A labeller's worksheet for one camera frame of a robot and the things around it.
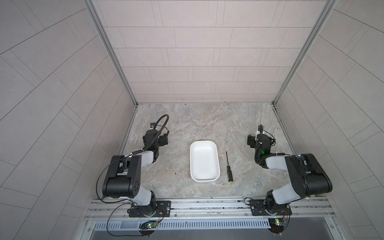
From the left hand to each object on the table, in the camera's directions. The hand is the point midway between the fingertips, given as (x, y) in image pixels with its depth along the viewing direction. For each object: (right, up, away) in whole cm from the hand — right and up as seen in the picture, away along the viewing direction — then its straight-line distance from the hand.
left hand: (159, 132), depth 95 cm
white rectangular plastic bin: (+29, -17, -11) cm, 35 cm away
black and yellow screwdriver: (+42, -22, -15) cm, 50 cm away
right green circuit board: (+62, -39, -28) cm, 78 cm away
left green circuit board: (+3, -37, -30) cm, 48 cm away
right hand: (+63, -1, -1) cm, 63 cm away
